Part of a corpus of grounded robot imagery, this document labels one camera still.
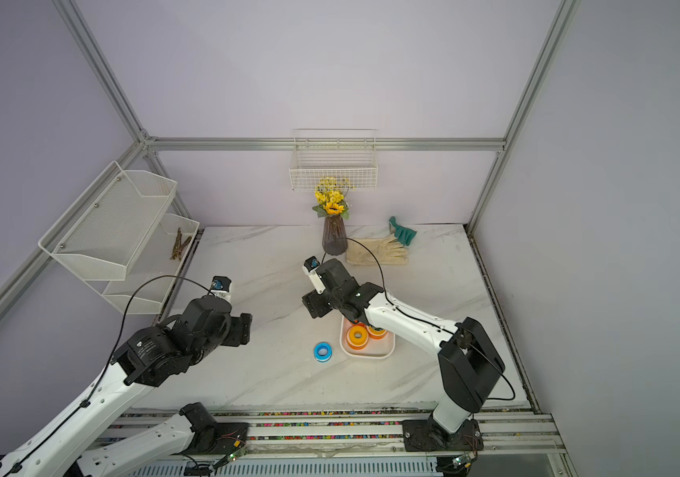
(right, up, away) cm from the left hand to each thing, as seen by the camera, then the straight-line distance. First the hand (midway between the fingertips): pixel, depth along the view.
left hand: (234, 321), depth 71 cm
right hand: (+19, +4, +14) cm, 24 cm away
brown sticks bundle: (-29, +20, +26) cm, 44 cm away
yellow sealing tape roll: (+30, -8, +18) cm, 36 cm away
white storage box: (+38, -12, +18) cm, 44 cm away
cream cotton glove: (+43, +18, +43) cm, 63 cm away
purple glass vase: (+23, +23, +34) cm, 47 cm away
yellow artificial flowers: (+22, +36, +22) cm, 47 cm away
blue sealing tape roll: (+20, -13, +17) cm, 29 cm away
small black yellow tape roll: (+36, -8, +19) cm, 42 cm away
